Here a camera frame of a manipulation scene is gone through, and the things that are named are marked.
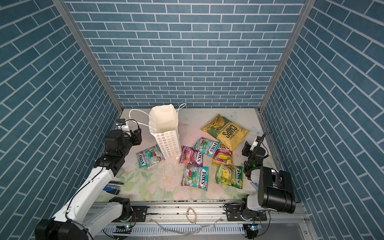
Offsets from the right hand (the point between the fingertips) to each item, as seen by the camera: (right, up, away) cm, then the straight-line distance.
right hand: (250, 141), depth 91 cm
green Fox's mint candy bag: (-62, -10, 0) cm, 63 cm away
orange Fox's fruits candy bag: (-17, -9, +1) cm, 19 cm away
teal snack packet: (-33, -19, -9) cm, 39 cm away
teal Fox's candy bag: (-27, -4, +3) cm, 28 cm away
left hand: (-65, +8, -12) cm, 66 cm away
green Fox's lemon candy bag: (-14, -19, -7) cm, 24 cm away
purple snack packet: (-37, -9, 0) cm, 38 cm away
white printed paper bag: (-55, +12, +4) cm, 56 cm away
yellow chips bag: (-12, +4, +8) cm, 15 cm away
